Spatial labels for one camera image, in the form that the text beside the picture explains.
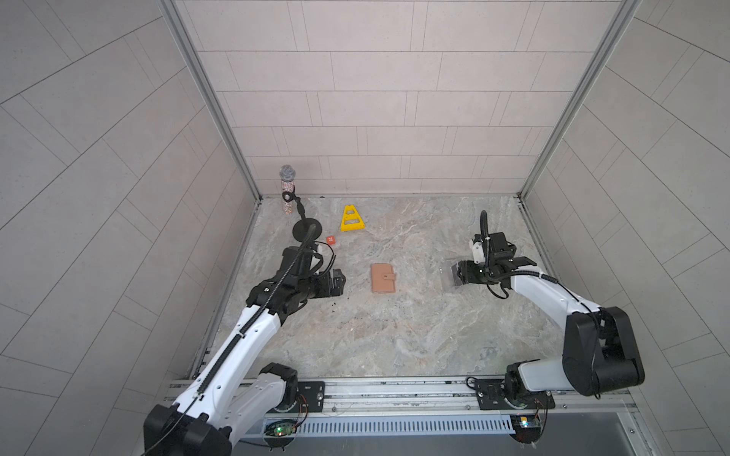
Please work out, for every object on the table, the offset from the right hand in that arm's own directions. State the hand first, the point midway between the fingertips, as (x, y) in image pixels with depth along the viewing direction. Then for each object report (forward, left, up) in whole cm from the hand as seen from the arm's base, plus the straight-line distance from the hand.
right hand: (463, 270), depth 90 cm
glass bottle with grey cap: (+22, +53, +25) cm, 62 cm away
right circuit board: (-40, -6, -6) cm, 41 cm away
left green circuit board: (-37, +52, -1) cm, 64 cm away
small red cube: (+17, +44, -2) cm, 47 cm away
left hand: (-5, +38, +10) cm, 40 cm away
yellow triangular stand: (+23, +39, -2) cm, 45 cm away
